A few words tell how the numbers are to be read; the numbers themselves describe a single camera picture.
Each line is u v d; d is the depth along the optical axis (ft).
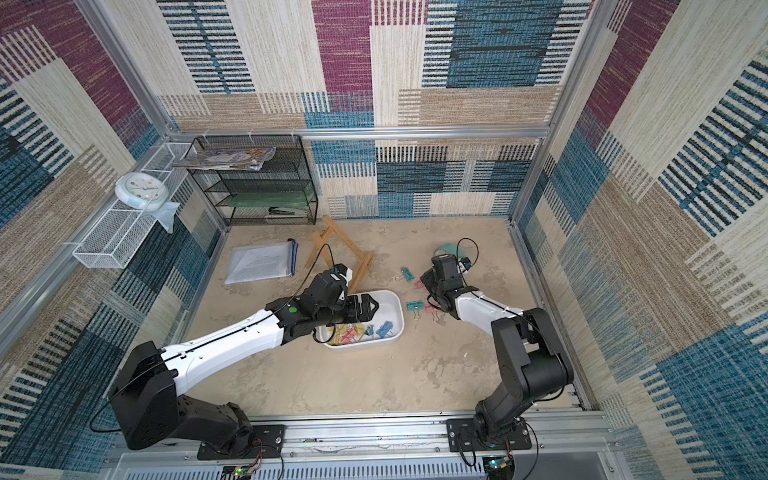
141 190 2.47
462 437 2.39
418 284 3.33
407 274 3.40
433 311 3.15
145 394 1.34
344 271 2.49
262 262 3.54
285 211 3.65
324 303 2.05
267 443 2.39
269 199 3.70
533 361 1.50
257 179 3.56
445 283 2.39
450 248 3.16
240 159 2.85
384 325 3.00
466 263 2.82
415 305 3.16
